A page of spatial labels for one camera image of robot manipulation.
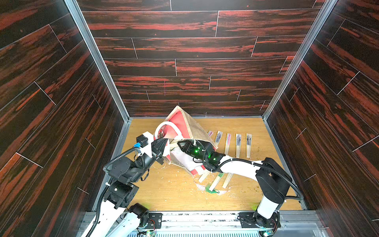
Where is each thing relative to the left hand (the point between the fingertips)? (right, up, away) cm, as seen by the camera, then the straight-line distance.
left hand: (167, 137), depth 57 cm
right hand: (+5, -3, +26) cm, 27 cm away
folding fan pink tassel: (+37, -5, +47) cm, 60 cm away
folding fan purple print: (+44, -6, +46) cm, 64 cm away
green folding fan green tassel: (+21, -30, +27) cm, 46 cm away
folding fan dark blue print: (+51, -6, +46) cm, 70 cm away
